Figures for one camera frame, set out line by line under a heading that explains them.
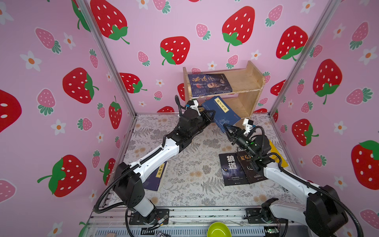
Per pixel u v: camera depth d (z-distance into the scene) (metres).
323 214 0.40
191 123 0.55
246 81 0.78
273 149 0.99
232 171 0.88
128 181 0.42
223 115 0.74
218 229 0.70
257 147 0.58
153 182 0.84
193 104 0.68
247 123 0.70
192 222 0.73
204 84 0.74
